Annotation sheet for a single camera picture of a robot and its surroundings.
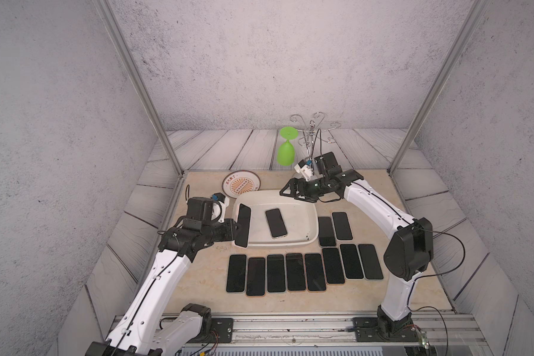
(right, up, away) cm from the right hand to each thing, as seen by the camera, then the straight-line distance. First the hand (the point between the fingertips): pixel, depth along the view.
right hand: (287, 195), depth 81 cm
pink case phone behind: (+3, -29, +5) cm, 30 cm away
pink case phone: (+18, -18, +15) cm, 29 cm away
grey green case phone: (+25, -14, +17) cm, 34 cm away
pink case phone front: (+11, -29, +4) cm, 31 cm away
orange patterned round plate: (-22, +6, +36) cm, 43 cm away
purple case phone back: (-15, -8, -6) cm, 18 cm away
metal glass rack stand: (+11, +26, +12) cm, 30 cm away
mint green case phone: (-19, -29, +3) cm, 35 cm away
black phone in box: (-3, -15, +18) cm, 23 cm away
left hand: (-15, -10, -7) cm, 20 cm away
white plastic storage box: (+8, -11, +20) cm, 24 cm away
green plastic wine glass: (0, +18, +15) cm, 23 cm away
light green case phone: (-4, -31, +1) cm, 31 cm away
